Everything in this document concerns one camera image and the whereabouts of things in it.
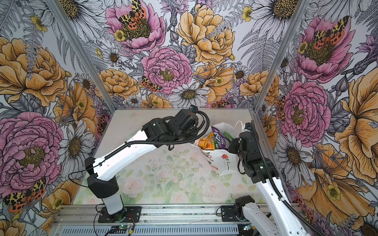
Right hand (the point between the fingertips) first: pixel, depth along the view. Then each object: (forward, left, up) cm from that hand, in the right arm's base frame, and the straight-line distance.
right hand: (233, 142), depth 73 cm
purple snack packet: (+4, +6, -3) cm, 8 cm away
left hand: (+2, +21, +6) cm, 22 cm away
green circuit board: (-31, +56, -25) cm, 69 cm away
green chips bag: (+10, +1, -7) cm, 12 cm away
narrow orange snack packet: (+2, +12, -3) cm, 12 cm away
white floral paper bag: (-4, +3, -12) cm, 13 cm away
